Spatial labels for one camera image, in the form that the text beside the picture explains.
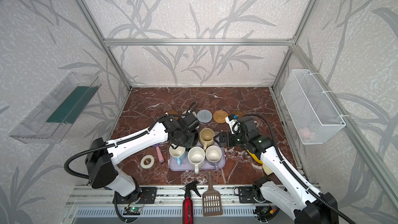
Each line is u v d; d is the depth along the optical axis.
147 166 0.82
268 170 0.80
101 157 0.41
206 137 0.91
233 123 0.70
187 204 0.69
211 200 0.72
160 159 0.83
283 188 0.47
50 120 0.63
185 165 0.82
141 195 0.72
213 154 0.86
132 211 0.71
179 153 0.87
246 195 0.73
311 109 0.63
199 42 0.96
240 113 1.04
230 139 0.67
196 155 0.85
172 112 1.06
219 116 1.04
